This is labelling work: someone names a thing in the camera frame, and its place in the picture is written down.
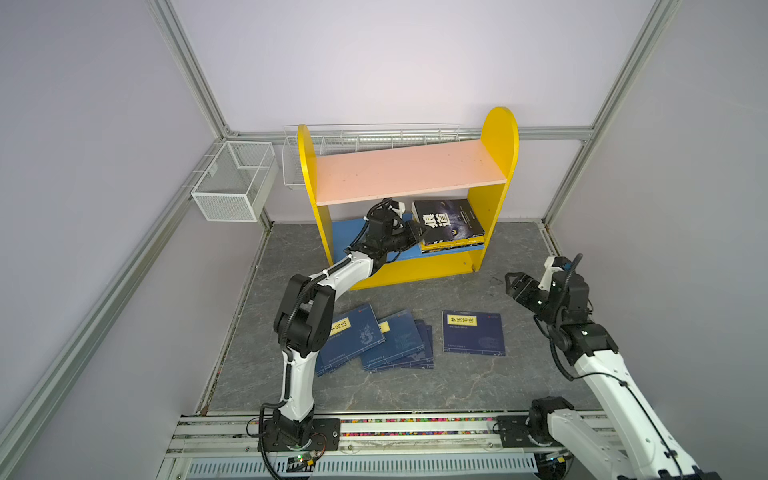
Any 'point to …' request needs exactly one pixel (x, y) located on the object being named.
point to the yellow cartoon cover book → (452, 243)
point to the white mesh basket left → (238, 182)
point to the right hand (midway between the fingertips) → (517, 281)
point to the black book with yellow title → (450, 248)
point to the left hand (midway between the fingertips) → (434, 230)
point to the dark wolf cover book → (448, 220)
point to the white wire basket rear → (343, 139)
